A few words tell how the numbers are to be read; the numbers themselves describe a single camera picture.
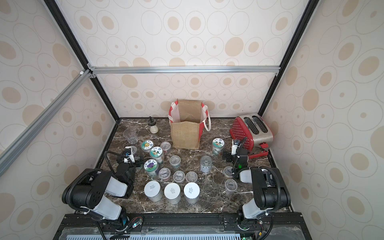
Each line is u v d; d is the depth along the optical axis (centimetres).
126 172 69
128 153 74
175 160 90
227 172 85
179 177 83
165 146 97
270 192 45
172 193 74
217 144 95
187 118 113
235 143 81
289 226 73
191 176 84
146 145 94
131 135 107
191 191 75
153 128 109
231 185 81
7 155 51
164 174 84
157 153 90
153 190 76
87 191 45
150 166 85
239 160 71
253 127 92
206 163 87
